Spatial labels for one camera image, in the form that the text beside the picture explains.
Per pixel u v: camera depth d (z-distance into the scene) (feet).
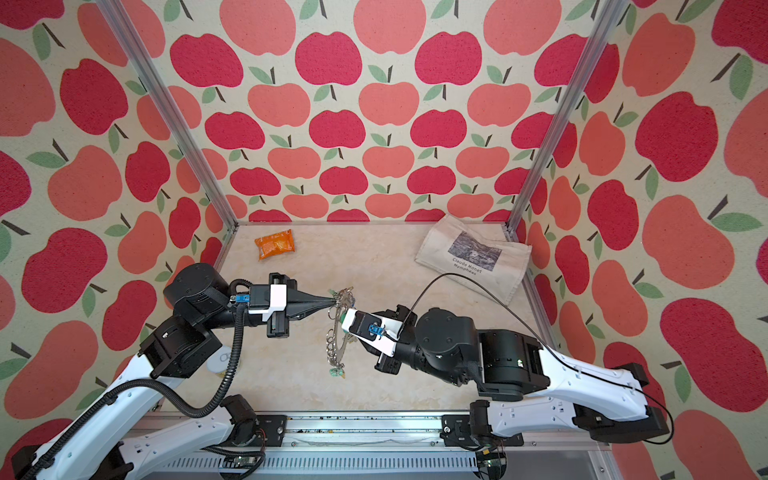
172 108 2.85
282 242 3.66
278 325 1.45
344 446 2.41
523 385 1.18
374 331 1.23
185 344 1.37
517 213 3.90
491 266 3.23
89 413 1.27
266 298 1.25
